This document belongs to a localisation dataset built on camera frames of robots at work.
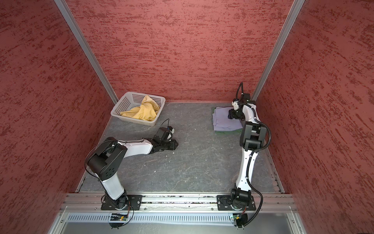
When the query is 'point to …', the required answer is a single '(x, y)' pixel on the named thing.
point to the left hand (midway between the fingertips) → (175, 146)
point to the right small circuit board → (241, 219)
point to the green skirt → (229, 132)
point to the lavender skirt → (221, 121)
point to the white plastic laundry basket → (127, 100)
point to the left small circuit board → (119, 217)
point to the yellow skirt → (147, 111)
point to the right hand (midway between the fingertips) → (234, 117)
